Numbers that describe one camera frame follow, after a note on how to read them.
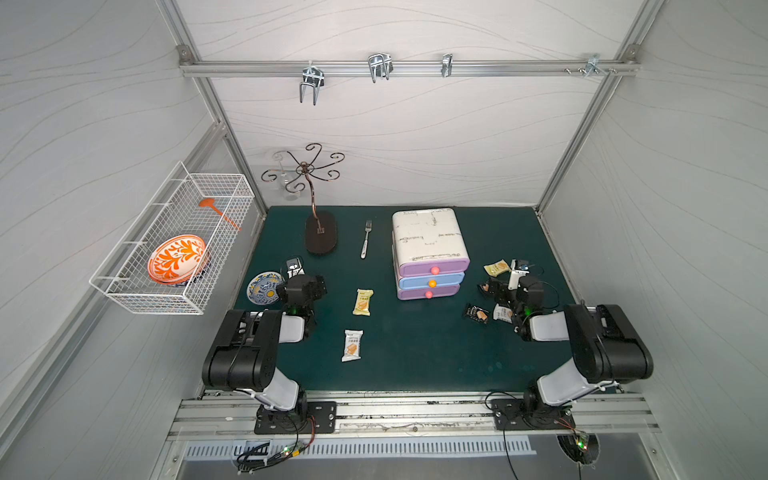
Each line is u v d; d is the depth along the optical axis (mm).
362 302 931
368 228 1148
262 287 957
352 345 842
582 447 705
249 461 679
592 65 765
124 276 568
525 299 738
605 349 459
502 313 909
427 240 822
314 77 783
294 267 814
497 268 1013
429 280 860
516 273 848
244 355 451
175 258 638
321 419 735
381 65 762
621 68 782
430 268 800
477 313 906
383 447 703
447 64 729
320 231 1111
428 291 908
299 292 717
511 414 732
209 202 784
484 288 949
